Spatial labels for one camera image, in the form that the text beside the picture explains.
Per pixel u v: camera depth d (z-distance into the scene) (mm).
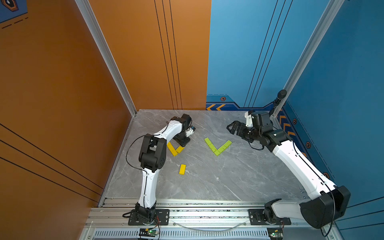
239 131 669
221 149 980
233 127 686
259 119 579
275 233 710
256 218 725
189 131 926
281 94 849
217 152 965
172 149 971
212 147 992
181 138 871
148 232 706
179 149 966
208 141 1021
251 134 630
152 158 570
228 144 999
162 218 735
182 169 894
